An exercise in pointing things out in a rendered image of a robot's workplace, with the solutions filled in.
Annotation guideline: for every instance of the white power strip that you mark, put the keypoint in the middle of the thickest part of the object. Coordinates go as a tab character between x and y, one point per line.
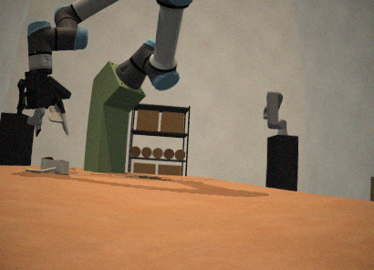
54	165

